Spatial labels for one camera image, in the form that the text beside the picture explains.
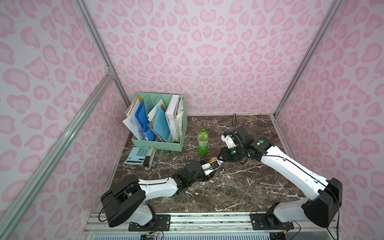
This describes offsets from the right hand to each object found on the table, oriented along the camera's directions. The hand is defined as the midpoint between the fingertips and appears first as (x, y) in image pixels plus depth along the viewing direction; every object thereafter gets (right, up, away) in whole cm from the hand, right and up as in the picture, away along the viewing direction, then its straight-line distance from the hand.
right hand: (218, 158), depth 75 cm
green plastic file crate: (-41, +33, +26) cm, 59 cm away
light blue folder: (-32, +17, +15) cm, 39 cm away
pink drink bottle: (-3, -2, -7) cm, 8 cm away
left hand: (-2, -3, +6) cm, 7 cm away
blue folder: (-44, +23, +15) cm, 52 cm away
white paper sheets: (-49, +18, +13) cm, 54 cm away
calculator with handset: (-46, -2, +20) cm, 51 cm away
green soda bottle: (-7, +8, +11) cm, 15 cm away
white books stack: (-24, +23, +10) cm, 34 cm away
